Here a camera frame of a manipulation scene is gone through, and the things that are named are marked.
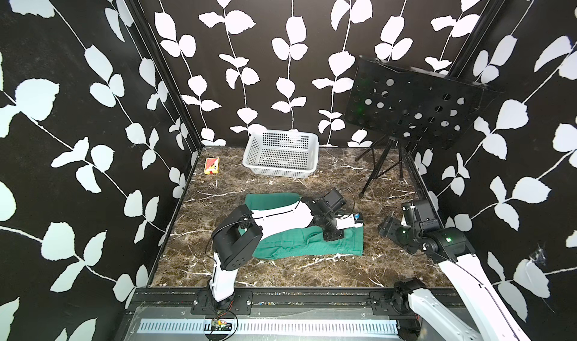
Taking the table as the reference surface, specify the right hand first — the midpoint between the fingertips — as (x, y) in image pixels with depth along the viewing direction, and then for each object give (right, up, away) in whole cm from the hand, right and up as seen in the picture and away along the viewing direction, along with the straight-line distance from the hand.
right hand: (383, 226), depth 75 cm
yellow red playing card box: (-72, +21, +36) cm, 84 cm away
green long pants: (-28, -10, +11) cm, 32 cm away
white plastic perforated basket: (-36, +27, +44) cm, 63 cm away
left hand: (-12, -3, +8) cm, 15 cm away
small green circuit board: (-54, -31, -4) cm, 63 cm away
